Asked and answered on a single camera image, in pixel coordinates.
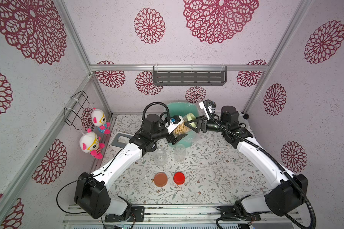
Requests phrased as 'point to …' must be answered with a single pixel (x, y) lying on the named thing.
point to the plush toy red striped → (89, 143)
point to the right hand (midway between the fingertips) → (187, 121)
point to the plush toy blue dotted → (99, 120)
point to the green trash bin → (182, 109)
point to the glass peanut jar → (160, 157)
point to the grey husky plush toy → (246, 116)
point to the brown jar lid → (160, 179)
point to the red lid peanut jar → (180, 152)
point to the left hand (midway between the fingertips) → (181, 127)
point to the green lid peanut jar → (183, 129)
